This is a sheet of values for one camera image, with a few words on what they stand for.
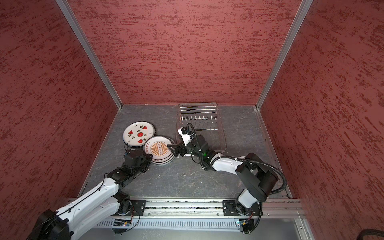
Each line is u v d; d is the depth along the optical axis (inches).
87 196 19.2
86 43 33.0
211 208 29.9
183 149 28.5
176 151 28.3
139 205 29.4
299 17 29.3
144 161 27.1
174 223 28.0
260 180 17.6
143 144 37.0
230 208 29.1
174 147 27.7
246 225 28.0
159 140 36.8
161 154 34.4
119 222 28.6
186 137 28.0
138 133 39.5
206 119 40.7
